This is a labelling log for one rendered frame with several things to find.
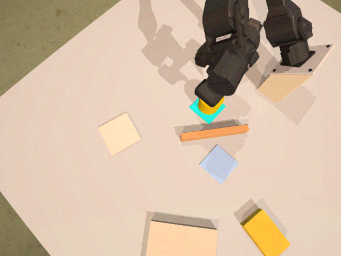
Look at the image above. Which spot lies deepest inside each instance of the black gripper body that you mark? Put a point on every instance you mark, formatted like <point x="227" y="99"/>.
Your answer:
<point x="210" y="97"/>

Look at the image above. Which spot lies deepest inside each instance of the orange flat bar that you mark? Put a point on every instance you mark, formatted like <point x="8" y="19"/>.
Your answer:
<point x="211" y="133"/>

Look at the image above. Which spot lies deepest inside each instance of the yellow rectangular block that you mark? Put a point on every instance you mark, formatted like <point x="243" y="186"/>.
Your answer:
<point x="266" y="236"/>

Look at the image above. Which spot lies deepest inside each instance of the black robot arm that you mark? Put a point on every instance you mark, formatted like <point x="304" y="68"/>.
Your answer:
<point x="228" y="59"/>

